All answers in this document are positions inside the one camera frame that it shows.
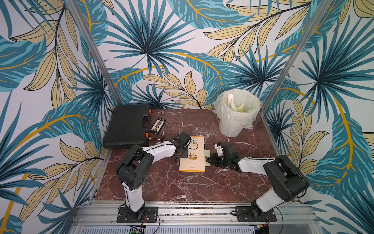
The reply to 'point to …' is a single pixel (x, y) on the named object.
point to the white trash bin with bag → (237, 109)
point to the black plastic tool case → (129, 125)
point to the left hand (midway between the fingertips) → (181, 154)
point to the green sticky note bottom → (206, 164)
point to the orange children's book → (195, 162)
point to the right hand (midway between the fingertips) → (206, 159)
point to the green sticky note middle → (207, 153)
